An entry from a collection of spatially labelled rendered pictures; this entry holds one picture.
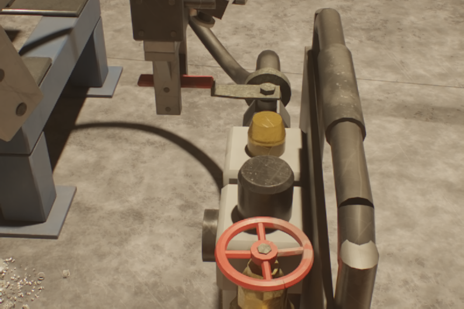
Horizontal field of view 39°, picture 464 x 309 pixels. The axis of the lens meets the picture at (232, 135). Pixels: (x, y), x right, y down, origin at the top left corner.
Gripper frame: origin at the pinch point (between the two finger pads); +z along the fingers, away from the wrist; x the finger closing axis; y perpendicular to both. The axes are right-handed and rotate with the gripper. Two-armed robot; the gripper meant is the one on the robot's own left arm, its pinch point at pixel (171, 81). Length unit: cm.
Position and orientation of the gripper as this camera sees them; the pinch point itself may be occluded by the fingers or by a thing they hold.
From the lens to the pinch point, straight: 72.4
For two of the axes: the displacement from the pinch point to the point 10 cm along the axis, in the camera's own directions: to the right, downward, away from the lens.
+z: 0.0, 8.1, 5.8
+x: 0.6, -5.8, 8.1
